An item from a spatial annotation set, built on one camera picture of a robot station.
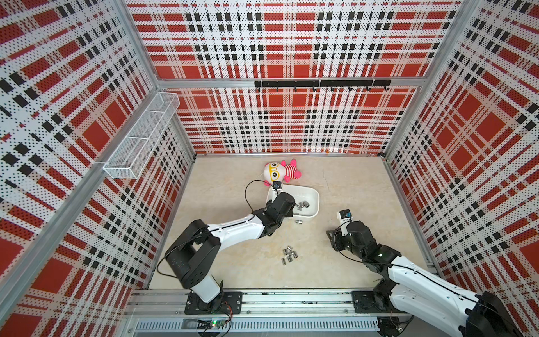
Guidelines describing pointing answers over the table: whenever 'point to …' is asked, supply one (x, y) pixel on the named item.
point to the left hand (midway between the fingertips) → (288, 200)
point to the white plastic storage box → (307, 199)
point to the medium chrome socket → (300, 205)
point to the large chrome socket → (306, 203)
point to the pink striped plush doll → (274, 171)
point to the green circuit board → (217, 324)
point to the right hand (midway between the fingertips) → (334, 230)
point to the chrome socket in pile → (283, 261)
